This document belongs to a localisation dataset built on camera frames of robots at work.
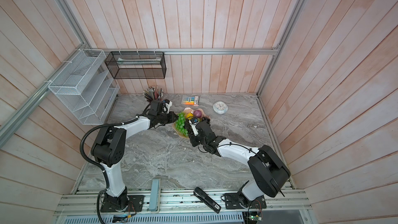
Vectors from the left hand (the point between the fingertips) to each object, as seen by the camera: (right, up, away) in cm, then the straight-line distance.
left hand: (179, 119), depth 96 cm
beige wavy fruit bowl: (+4, +5, +8) cm, 10 cm away
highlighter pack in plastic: (+6, +13, +18) cm, 24 cm away
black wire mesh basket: (-30, +37, +9) cm, 49 cm away
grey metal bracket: (-10, -40, -20) cm, 46 cm away
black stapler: (+16, -37, -24) cm, 47 cm away
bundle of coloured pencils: (-18, +17, +4) cm, 25 cm away
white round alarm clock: (+28, +8, +13) cm, 32 cm away
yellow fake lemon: (+7, +2, +2) cm, 7 cm away
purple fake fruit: (+12, +3, +4) cm, 13 cm away
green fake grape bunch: (+1, -2, -3) cm, 4 cm away
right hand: (+8, -8, -8) cm, 14 cm away
